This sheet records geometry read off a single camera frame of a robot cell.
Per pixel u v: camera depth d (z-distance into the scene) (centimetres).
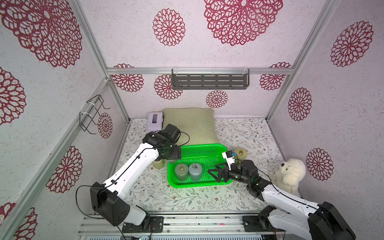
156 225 74
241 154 90
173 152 69
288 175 73
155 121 106
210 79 93
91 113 78
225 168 70
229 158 71
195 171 84
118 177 43
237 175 69
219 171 69
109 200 39
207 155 100
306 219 43
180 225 75
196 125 103
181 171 83
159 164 92
